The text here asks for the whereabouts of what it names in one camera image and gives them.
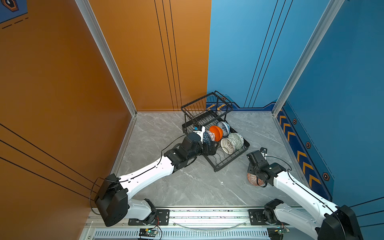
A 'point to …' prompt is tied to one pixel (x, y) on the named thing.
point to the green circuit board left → (147, 232)
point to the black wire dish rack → (210, 114)
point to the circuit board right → (282, 231)
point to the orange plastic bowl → (218, 132)
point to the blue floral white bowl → (225, 127)
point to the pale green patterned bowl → (237, 139)
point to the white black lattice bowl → (227, 146)
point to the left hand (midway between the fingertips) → (212, 142)
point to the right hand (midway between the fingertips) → (252, 167)
